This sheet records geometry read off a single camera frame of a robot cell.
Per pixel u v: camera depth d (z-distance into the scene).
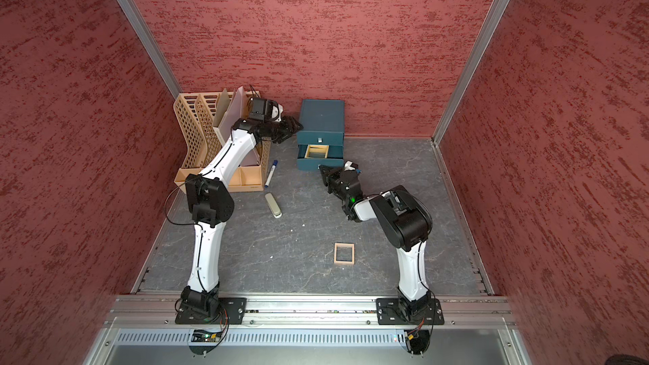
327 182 0.87
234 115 0.91
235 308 0.74
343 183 0.77
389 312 0.74
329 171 0.87
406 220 0.54
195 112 0.97
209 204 0.60
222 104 0.95
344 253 0.86
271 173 1.07
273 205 0.95
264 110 0.77
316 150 1.02
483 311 0.76
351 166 0.93
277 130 0.84
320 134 0.95
